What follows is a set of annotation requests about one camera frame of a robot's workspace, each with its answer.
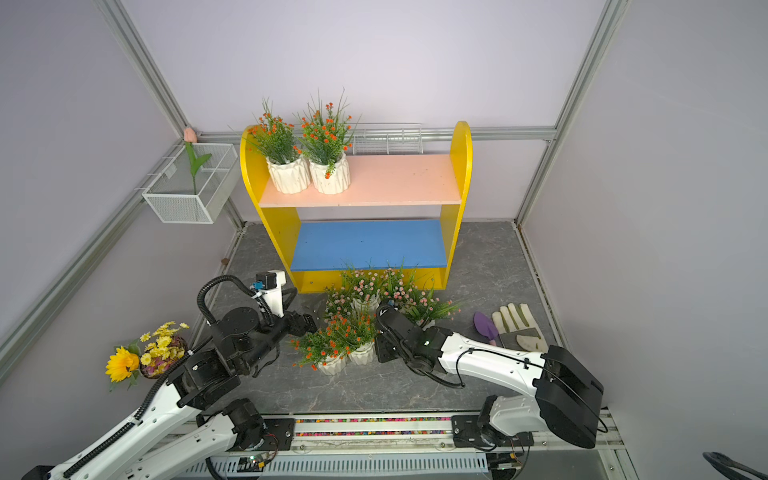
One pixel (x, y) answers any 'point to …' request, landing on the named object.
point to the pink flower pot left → (338, 303)
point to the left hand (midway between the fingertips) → (313, 295)
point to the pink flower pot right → (399, 287)
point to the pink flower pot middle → (363, 290)
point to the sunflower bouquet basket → (152, 355)
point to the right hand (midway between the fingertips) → (377, 341)
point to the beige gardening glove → (518, 329)
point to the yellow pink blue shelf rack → (322, 249)
